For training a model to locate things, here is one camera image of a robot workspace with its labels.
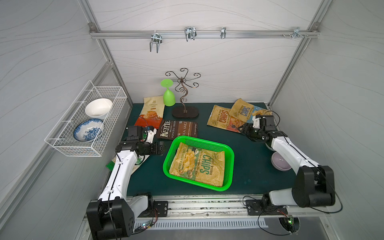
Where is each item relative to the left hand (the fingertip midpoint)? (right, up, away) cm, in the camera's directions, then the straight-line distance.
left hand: (158, 147), depth 80 cm
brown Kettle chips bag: (+2, +8, +24) cm, 25 cm away
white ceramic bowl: (-27, +21, -9) cm, 35 cm away
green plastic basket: (+39, -8, +3) cm, 40 cm away
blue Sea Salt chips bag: (+68, +24, +37) cm, 81 cm away
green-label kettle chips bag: (+24, -10, +3) cm, 26 cm away
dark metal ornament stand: (+13, +37, +14) cm, 41 cm away
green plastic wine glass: (+3, +29, +12) cm, 32 cm away
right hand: (+48, +10, +8) cm, 49 cm away
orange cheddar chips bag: (-13, +21, +33) cm, 41 cm away
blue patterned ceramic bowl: (-27, +11, -16) cm, 34 cm away
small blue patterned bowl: (+52, +4, -18) cm, 55 cm away
